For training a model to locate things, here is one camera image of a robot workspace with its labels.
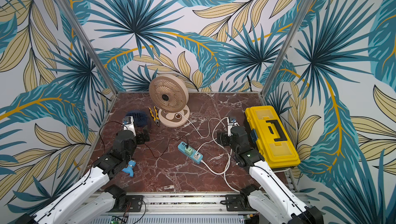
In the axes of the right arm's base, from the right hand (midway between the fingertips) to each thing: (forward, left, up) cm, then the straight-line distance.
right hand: (227, 129), depth 81 cm
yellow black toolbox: (-6, -22, 0) cm, 23 cm away
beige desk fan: (+17, +31, +9) cm, 37 cm away
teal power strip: (-2, +25, -14) cm, 29 cm away
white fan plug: (-9, +16, -12) cm, 22 cm away
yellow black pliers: (+18, +43, -15) cm, 49 cm away
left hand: (0, +46, +2) cm, 46 cm away
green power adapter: (-7, +21, -10) cm, 24 cm away
